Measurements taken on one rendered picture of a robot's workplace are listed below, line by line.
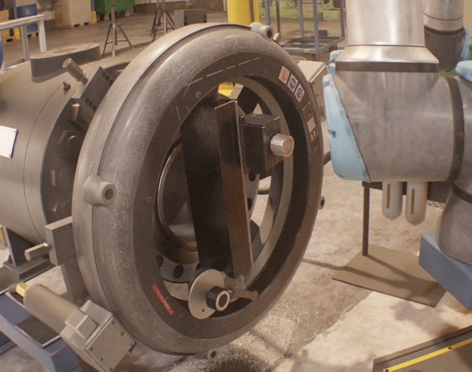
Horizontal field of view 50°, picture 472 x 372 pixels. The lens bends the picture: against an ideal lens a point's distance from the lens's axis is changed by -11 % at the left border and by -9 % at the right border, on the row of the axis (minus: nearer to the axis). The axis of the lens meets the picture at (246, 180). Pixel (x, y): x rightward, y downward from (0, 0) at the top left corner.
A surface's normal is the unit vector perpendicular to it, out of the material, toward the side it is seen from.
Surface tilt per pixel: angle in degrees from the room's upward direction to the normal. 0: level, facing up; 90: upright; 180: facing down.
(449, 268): 90
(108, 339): 90
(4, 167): 74
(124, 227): 87
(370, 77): 81
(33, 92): 33
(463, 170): 122
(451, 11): 110
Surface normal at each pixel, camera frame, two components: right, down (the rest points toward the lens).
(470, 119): -0.15, -0.06
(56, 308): -0.33, -0.68
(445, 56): -0.09, 0.69
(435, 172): -0.08, 0.84
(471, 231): -0.72, -0.04
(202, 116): -0.61, 0.37
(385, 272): -0.07, -0.93
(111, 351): 0.79, 0.18
